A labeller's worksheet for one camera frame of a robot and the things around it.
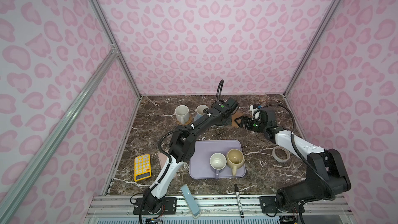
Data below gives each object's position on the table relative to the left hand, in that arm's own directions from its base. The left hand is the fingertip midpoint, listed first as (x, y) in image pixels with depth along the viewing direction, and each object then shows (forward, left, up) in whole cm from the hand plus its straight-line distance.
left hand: (226, 119), depth 95 cm
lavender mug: (-23, +6, -7) cm, 25 cm away
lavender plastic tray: (-25, +16, -9) cm, 32 cm away
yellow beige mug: (-22, -3, -8) cm, 24 cm away
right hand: (-5, -7, +5) cm, 10 cm away
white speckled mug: (+8, +28, -5) cm, 29 cm away
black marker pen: (-40, -2, -8) cm, 41 cm away
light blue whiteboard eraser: (-42, +21, -7) cm, 47 cm away
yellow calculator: (-26, +48, -7) cm, 55 cm away
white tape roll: (-23, -27, -8) cm, 36 cm away
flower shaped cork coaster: (+10, -9, -9) cm, 16 cm away
